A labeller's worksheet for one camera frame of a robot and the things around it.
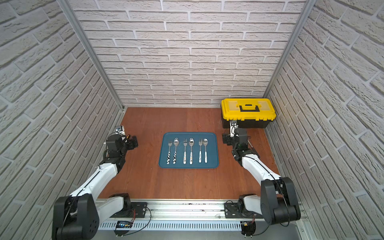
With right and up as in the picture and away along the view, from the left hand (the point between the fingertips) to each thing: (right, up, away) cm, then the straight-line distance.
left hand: (122, 135), depth 85 cm
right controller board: (+69, -43, -16) cm, 82 cm away
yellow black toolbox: (+78, +14, +11) cm, 80 cm away
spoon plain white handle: (+50, -5, +12) cm, 51 cm away
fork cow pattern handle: (+26, -7, +13) cm, 29 cm away
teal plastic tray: (+54, -9, +10) cm, 56 cm away
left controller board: (+7, -43, -13) cm, 45 cm away
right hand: (+68, +2, +3) cm, 68 cm away
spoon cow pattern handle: (+30, -6, +12) cm, 33 cm away
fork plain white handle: (+46, -14, +6) cm, 49 cm away
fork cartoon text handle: (+36, -5, +12) cm, 39 cm away
